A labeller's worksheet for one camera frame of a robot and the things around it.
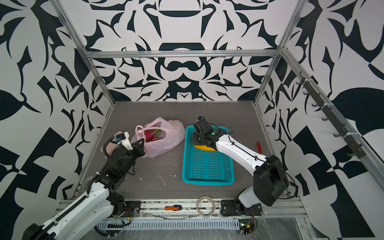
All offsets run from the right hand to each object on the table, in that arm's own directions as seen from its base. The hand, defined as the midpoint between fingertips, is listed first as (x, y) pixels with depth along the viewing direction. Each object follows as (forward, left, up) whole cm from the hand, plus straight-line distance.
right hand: (196, 137), depth 84 cm
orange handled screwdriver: (-32, +11, -13) cm, 36 cm away
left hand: (-3, +27, +6) cm, 28 cm away
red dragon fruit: (+8, +28, -9) cm, 30 cm away
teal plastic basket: (-12, -4, -14) cm, 19 cm away
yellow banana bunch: (-1, -5, -11) cm, 12 cm away
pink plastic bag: (+4, +12, -1) cm, 13 cm away
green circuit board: (-40, -22, -15) cm, 48 cm away
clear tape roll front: (-34, -7, -14) cm, 38 cm away
